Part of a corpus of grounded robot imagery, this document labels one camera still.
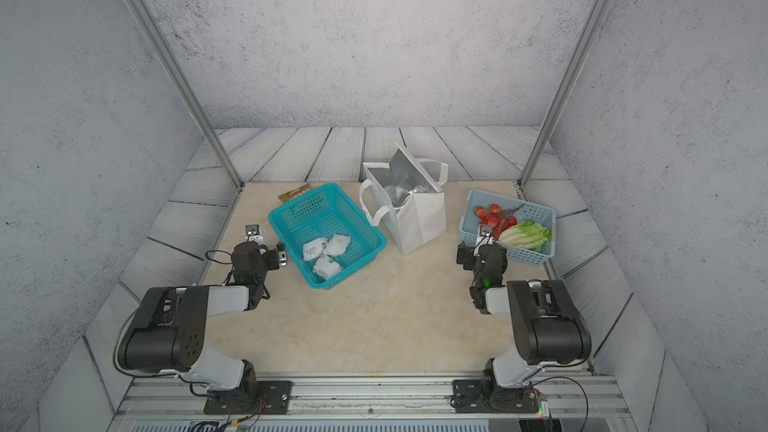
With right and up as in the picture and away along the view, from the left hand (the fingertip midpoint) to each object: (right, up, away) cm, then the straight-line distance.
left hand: (269, 243), depth 94 cm
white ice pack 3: (+18, -7, -1) cm, 20 cm away
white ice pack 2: (+21, -1, +2) cm, 21 cm away
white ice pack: (+13, -2, +2) cm, 14 cm away
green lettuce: (+82, +3, +2) cm, 83 cm away
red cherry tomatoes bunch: (+75, +7, +10) cm, 76 cm away
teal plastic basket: (+15, +10, +16) cm, 24 cm away
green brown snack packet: (0, +16, +20) cm, 26 cm away
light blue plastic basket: (+65, +5, +10) cm, 66 cm away
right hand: (+67, +1, -1) cm, 67 cm away
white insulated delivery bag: (+45, +17, +18) cm, 51 cm away
